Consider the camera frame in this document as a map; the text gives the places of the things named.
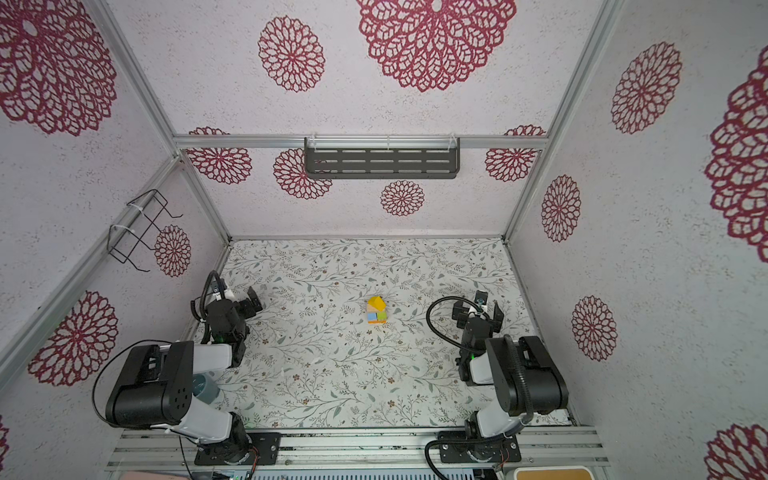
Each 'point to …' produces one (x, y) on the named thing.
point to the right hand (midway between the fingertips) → (483, 298)
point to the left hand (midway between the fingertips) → (237, 298)
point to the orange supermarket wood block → (377, 322)
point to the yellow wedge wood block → (378, 302)
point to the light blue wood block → (372, 316)
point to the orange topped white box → (554, 473)
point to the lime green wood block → (382, 316)
